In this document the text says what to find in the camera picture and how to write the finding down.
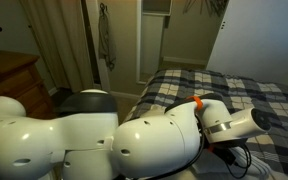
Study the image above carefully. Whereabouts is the cream striped towel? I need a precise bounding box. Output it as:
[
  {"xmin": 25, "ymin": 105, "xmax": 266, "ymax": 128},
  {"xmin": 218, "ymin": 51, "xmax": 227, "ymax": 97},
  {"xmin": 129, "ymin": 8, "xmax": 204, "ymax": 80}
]
[{"xmin": 187, "ymin": 146, "xmax": 272, "ymax": 180}]

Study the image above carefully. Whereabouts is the clothes hangers bundle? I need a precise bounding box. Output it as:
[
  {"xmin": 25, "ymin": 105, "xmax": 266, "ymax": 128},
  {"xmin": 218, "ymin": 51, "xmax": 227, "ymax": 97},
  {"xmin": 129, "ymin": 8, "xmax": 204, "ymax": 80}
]
[{"xmin": 183, "ymin": 0, "xmax": 230, "ymax": 17}]

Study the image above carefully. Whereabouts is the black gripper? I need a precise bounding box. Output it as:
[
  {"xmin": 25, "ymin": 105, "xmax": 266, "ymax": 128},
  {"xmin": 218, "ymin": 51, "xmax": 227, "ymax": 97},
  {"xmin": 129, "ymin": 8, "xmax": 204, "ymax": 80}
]
[{"xmin": 213, "ymin": 145, "xmax": 240, "ymax": 167}]

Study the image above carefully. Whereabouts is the grey hanging garment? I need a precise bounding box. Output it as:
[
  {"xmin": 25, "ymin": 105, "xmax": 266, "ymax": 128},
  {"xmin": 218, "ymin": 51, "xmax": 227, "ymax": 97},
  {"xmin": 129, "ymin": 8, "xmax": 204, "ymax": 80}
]
[{"xmin": 98, "ymin": 3, "xmax": 117, "ymax": 71}]

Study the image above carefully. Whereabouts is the plaid bed comforter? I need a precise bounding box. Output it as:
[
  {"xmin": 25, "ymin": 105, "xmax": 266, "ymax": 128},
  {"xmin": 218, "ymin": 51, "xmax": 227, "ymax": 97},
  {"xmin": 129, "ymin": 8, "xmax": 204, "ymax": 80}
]
[{"xmin": 123, "ymin": 68, "xmax": 288, "ymax": 180}]

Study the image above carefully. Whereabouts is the white door frame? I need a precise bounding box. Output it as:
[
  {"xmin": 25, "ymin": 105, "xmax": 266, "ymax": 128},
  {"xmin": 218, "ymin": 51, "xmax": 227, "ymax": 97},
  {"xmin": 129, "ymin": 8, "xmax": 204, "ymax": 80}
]
[{"xmin": 135, "ymin": 0, "xmax": 173, "ymax": 85}]

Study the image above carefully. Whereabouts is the wooden dresser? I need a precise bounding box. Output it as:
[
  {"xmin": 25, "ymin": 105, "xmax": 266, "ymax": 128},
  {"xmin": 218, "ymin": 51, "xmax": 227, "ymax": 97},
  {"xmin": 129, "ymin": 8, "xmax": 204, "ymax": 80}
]
[{"xmin": 0, "ymin": 50, "xmax": 57, "ymax": 119}]

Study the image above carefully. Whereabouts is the beige curtain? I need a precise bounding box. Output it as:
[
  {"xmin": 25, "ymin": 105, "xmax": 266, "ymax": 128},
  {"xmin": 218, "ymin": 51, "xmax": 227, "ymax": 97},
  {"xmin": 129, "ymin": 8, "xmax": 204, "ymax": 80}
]
[{"xmin": 18, "ymin": 0, "xmax": 96, "ymax": 94}]

